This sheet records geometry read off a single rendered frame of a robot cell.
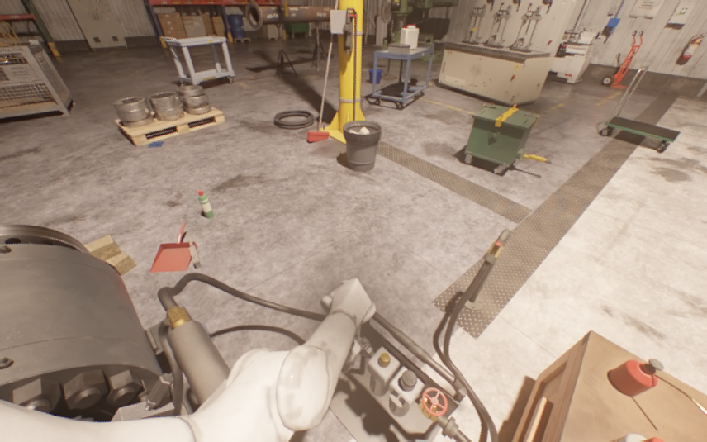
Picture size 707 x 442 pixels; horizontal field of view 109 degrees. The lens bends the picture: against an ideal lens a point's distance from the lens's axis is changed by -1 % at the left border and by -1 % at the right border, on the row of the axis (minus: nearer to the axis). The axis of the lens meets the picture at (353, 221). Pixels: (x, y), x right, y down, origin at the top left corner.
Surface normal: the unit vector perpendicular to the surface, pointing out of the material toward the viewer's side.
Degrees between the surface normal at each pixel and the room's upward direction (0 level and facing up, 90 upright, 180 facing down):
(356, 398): 0
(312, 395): 64
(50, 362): 40
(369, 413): 0
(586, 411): 0
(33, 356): 35
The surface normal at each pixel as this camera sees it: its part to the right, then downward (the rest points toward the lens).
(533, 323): 0.01, -0.77
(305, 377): 0.83, -0.32
